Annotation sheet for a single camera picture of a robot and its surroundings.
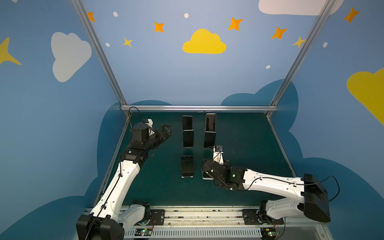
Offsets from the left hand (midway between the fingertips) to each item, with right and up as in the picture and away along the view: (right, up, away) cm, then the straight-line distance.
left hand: (171, 131), depth 75 cm
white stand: (+7, -27, +11) cm, 30 cm away
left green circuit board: (-13, -48, -5) cm, 50 cm away
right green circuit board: (+48, -49, -4) cm, 69 cm away
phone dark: (+7, -8, +32) cm, 34 cm away
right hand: (+21, -15, +4) cm, 26 cm away
